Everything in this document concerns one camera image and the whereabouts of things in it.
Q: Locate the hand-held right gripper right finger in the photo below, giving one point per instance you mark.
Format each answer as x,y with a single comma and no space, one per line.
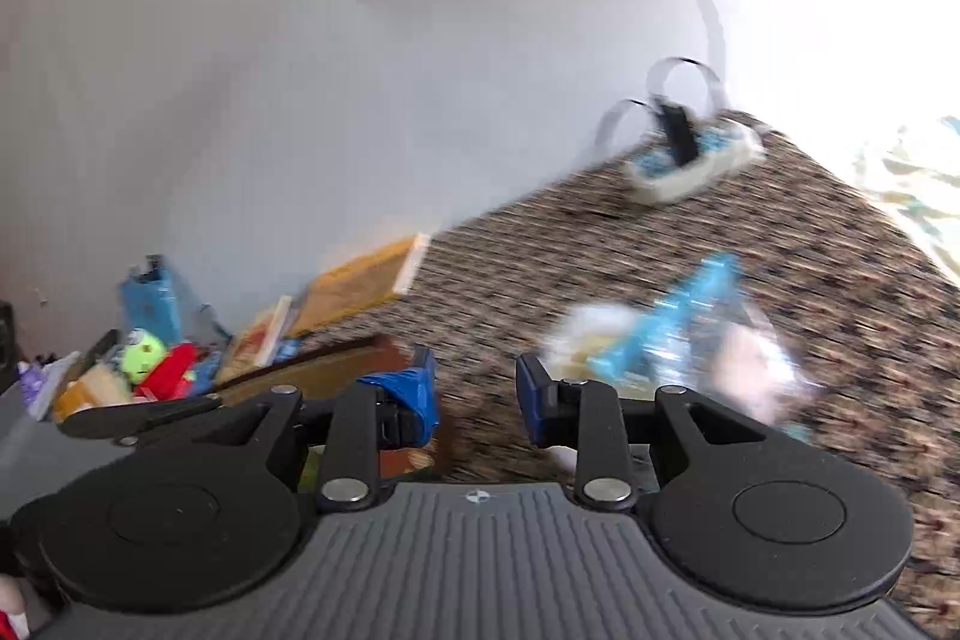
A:
535,401

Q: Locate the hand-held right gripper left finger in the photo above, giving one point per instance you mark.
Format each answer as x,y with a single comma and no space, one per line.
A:
409,394

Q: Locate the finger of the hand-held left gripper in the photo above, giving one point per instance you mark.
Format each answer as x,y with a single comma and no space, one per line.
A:
142,419

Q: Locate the cardboard box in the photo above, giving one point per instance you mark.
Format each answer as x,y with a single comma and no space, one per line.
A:
330,366

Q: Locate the clear zip bag blue strip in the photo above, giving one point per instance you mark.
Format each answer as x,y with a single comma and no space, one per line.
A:
697,325

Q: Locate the red plush toy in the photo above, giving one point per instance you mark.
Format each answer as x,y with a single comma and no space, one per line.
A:
169,374

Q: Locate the green frog plush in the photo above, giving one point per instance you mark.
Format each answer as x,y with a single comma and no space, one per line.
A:
141,356

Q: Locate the blue plastic bag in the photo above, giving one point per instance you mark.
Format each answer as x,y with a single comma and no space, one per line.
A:
154,302

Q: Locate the yellow book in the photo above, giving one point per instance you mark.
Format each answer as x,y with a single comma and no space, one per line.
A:
356,287

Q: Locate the illustrated picture book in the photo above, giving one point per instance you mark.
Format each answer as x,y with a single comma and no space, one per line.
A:
255,344

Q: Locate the white power strip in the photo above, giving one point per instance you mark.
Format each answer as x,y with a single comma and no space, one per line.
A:
697,164

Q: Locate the black charger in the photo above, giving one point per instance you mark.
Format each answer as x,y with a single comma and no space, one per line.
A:
677,134

